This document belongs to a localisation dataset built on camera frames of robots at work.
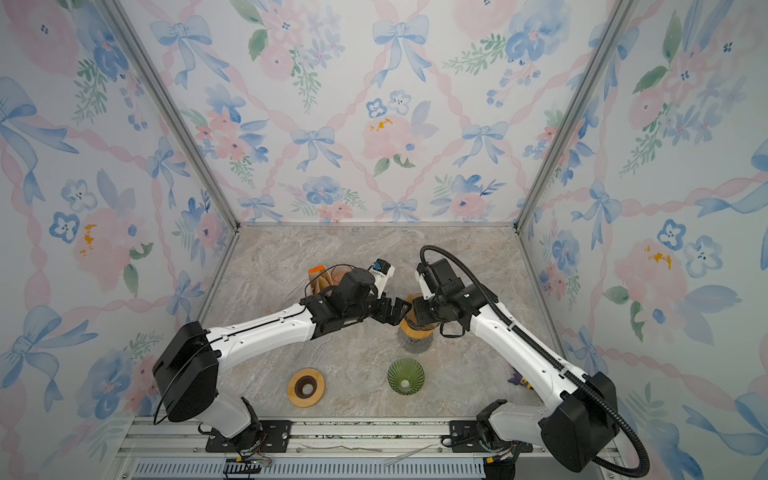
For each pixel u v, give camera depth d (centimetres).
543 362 44
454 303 55
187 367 46
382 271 71
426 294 70
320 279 92
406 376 82
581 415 39
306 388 82
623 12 68
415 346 86
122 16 70
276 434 75
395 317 72
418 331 80
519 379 81
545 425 47
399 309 72
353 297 62
